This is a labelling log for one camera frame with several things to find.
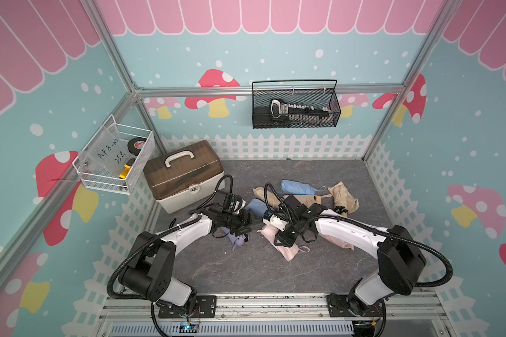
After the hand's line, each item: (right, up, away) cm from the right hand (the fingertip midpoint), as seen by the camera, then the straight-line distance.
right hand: (278, 238), depth 83 cm
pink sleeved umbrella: (-3, +3, -4) cm, 6 cm away
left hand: (-8, +4, 0) cm, 9 cm away
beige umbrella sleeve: (+32, +15, +16) cm, 39 cm away
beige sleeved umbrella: (+15, +14, +16) cm, 26 cm away
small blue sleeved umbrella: (+11, +19, +20) cm, 30 cm away
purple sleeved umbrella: (-16, -2, +4) cm, 17 cm away
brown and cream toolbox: (-38, +25, +3) cm, 46 cm away
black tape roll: (-55, +37, -4) cm, 66 cm away
